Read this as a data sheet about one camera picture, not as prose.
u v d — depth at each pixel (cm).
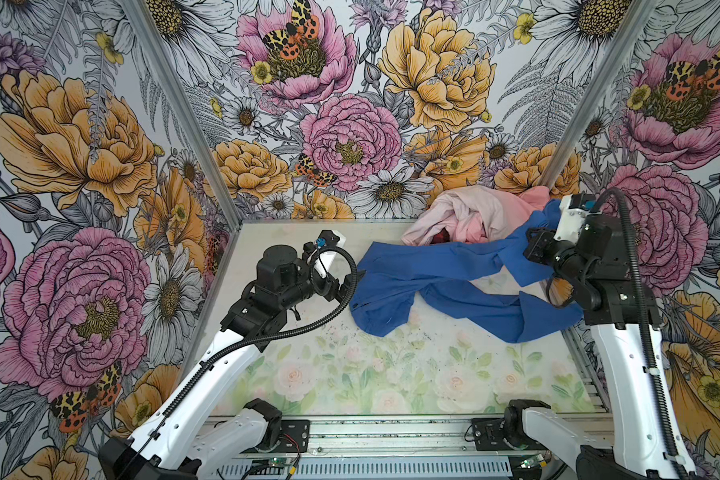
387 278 95
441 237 105
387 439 76
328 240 55
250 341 45
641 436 37
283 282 53
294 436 73
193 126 92
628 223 39
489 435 73
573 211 55
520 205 110
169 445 38
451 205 102
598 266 45
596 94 86
